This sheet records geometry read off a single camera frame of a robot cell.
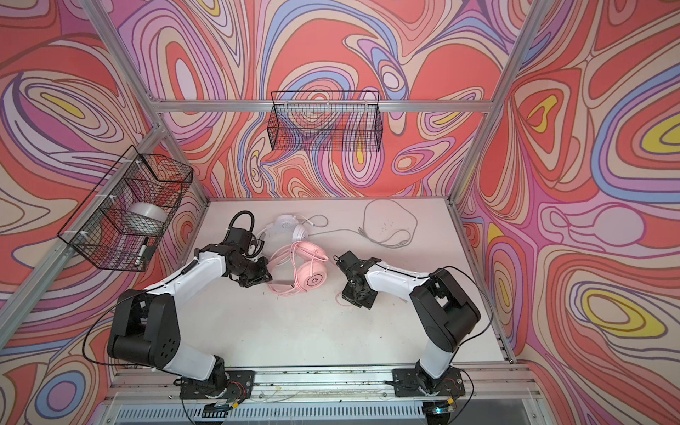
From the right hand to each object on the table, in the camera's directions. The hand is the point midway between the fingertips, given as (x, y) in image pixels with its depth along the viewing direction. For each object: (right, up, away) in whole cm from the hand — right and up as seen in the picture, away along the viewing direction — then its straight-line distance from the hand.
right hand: (355, 306), depth 89 cm
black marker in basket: (-60, +21, -17) cm, 66 cm away
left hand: (-27, +11, -1) cm, 29 cm away
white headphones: (-26, +28, +14) cm, 41 cm away
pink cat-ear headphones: (-14, +15, -11) cm, 23 cm away
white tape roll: (-57, +30, -19) cm, 67 cm away
